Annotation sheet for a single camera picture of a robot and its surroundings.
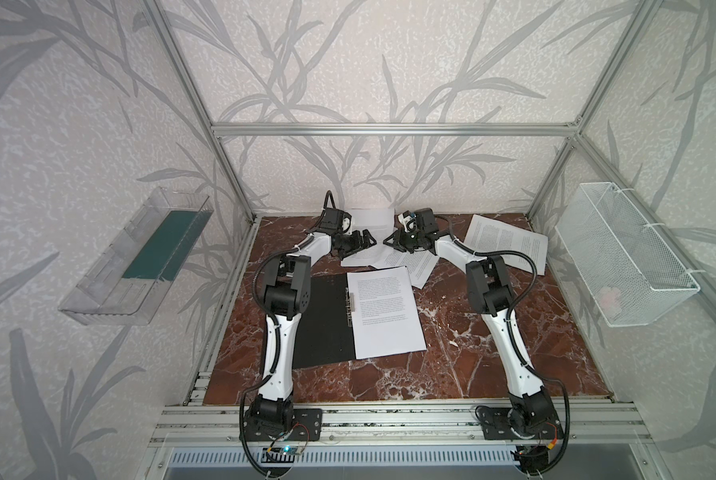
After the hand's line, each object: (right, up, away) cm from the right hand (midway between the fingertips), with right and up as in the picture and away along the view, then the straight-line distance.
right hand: (386, 233), depth 108 cm
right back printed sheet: (+41, -1, +7) cm, 41 cm away
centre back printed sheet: (-2, +4, +8) cm, 9 cm away
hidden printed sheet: (0, -28, -16) cm, 32 cm away
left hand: (-5, -1, -2) cm, 6 cm away
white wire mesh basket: (+51, -10, -46) cm, 69 cm away
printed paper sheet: (+12, -11, -2) cm, 17 cm away
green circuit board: (-26, -55, -36) cm, 71 cm away
